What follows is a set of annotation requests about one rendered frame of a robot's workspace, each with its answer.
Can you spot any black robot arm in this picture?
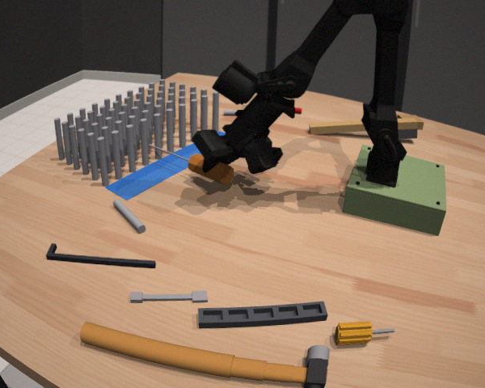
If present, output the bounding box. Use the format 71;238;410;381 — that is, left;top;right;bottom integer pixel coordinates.
212;0;408;188

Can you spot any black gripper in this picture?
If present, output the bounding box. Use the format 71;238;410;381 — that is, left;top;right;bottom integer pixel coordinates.
192;108;271;173

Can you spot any black l-shaped rod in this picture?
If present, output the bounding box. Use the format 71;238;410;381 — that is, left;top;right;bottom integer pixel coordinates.
46;243;156;268

